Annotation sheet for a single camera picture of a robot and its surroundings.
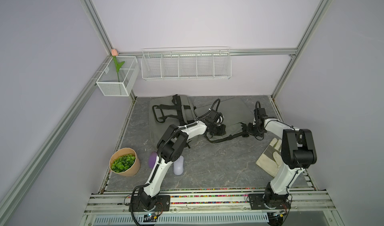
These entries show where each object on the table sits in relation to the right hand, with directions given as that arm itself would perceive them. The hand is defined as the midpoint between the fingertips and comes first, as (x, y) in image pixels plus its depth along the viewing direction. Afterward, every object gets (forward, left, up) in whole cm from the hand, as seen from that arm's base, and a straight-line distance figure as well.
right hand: (250, 131), depth 99 cm
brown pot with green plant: (-24, +73, +11) cm, 77 cm away
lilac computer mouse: (-23, +46, 0) cm, 52 cm away
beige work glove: (-21, -7, +1) cm, 22 cm away
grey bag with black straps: (+14, +50, +5) cm, 52 cm away
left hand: (-3, +16, +2) cm, 17 cm away
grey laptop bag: (+13, +11, +3) cm, 17 cm away
